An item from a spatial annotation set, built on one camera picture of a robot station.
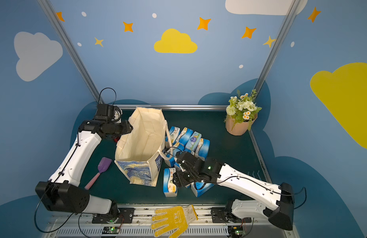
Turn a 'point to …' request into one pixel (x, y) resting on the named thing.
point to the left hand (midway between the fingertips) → (131, 126)
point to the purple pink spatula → (103, 165)
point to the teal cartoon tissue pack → (193, 142)
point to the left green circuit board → (111, 230)
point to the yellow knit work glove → (178, 219)
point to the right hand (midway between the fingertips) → (180, 177)
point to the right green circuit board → (235, 231)
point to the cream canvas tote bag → (139, 152)
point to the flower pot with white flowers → (241, 112)
